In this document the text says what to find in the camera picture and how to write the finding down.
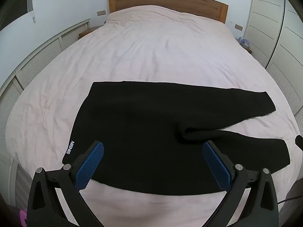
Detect bed with pink sheet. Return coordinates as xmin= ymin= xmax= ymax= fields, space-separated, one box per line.
xmin=5 ymin=5 xmax=299 ymax=227

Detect wooden headboard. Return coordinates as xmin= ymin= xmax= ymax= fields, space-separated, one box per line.
xmin=108 ymin=0 xmax=229 ymax=24

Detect wooden nightstand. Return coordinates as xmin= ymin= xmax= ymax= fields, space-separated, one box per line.
xmin=239 ymin=41 xmax=254 ymax=54
xmin=79 ymin=26 xmax=102 ymax=37

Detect pink thing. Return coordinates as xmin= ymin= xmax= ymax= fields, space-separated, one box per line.
xmin=19 ymin=209 xmax=28 ymax=227

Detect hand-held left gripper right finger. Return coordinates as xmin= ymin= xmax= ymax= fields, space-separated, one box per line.
xmin=202 ymin=141 xmax=280 ymax=227

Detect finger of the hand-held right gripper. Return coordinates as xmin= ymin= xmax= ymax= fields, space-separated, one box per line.
xmin=294 ymin=135 xmax=303 ymax=151

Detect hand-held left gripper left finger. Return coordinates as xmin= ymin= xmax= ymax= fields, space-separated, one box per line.
xmin=27 ymin=141 xmax=106 ymax=227

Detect black pants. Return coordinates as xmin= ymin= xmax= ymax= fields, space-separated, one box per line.
xmin=62 ymin=81 xmax=290 ymax=196

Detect black cable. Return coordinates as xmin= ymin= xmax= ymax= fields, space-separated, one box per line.
xmin=277 ymin=194 xmax=301 ymax=205

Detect white louvered cabinet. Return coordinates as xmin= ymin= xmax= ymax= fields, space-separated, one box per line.
xmin=0 ymin=18 xmax=91 ymax=208

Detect small clutter on nightstand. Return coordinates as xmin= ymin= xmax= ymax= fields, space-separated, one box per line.
xmin=237 ymin=37 xmax=251 ymax=47

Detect white wardrobe doors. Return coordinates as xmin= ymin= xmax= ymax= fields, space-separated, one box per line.
xmin=244 ymin=0 xmax=303 ymax=117

